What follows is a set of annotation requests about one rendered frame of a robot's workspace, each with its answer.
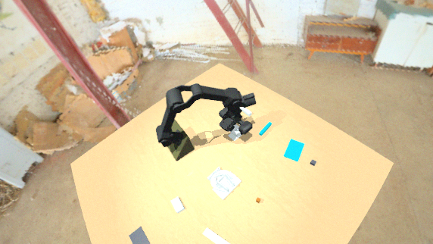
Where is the cyan cylinder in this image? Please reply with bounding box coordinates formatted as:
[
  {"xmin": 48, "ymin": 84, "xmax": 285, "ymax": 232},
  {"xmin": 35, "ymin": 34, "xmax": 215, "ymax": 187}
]
[{"xmin": 259, "ymin": 122, "xmax": 272, "ymax": 136}]

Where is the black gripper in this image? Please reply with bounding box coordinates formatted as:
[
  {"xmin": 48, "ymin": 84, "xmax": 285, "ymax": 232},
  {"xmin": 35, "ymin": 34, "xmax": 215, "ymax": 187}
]
[{"xmin": 219, "ymin": 108, "xmax": 253, "ymax": 135}]

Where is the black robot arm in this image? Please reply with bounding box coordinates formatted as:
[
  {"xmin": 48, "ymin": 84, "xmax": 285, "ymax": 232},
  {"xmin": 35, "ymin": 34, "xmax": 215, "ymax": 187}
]
[{"xmin": 156, "ymin": 83, "xmax": 256, "ymax": 147}]

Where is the cyan flat rectangular plate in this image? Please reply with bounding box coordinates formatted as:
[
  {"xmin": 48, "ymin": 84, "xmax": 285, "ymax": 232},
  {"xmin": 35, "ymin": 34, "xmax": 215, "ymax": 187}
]
[{"xmin": 284, "ymin": 139, "xmax": 304, "ymax": 161}]

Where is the white rectangular block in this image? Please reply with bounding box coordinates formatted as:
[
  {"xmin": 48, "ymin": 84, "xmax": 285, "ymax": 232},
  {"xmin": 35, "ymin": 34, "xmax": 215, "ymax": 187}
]
[
  {"xmin": 171, "ymin": 197, "xmax": 185, "ymax": 213},
  {"xmin": 240, "ymin": 107, "xmax": 252, "ymax": 117}
]

